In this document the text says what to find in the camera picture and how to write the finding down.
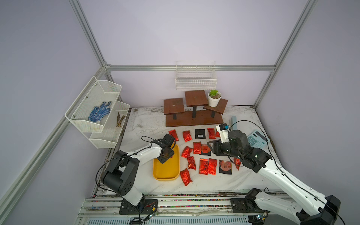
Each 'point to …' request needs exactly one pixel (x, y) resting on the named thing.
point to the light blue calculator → (258, 139)
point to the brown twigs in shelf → (119, 120)
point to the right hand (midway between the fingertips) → (211, 144)
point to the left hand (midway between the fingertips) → (169, 156)
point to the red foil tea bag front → (173, 133)
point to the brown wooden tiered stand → (202, 113)
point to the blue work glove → (97, 113)
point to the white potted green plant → (214, 98)
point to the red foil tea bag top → (187, 136)
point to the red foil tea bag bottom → (191, 162)
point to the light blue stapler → (234, 119)
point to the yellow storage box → (170, 170)
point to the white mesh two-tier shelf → (104, 134)
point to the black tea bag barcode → (199, 133)
